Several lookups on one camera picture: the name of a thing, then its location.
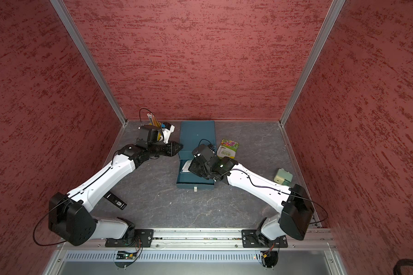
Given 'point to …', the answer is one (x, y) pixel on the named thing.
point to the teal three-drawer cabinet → (193, 134)
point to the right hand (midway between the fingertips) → (190, 170)
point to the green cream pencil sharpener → (283, 177)
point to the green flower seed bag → (228, 148)
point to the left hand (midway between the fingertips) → (179, 151)
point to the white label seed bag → (185, 168)
